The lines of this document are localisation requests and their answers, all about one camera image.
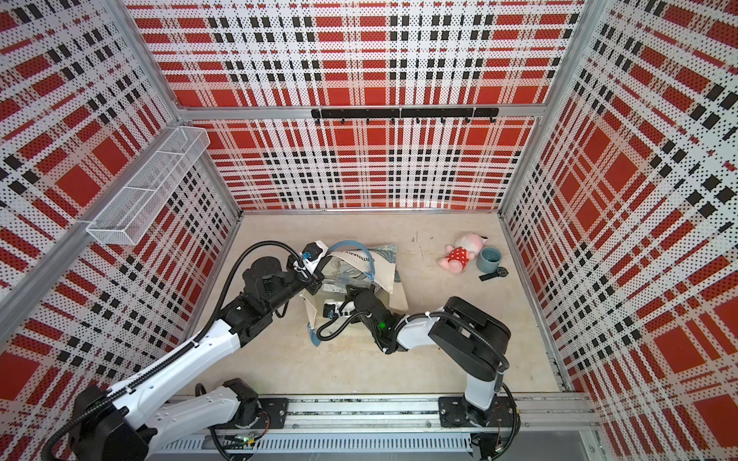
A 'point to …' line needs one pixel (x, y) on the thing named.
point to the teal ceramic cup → (488, 259)
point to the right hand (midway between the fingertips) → (354, 284)
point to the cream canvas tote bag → (352, 262)
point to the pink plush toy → (464, 250)
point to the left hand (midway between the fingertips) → (332, 253)
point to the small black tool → (501, 272)
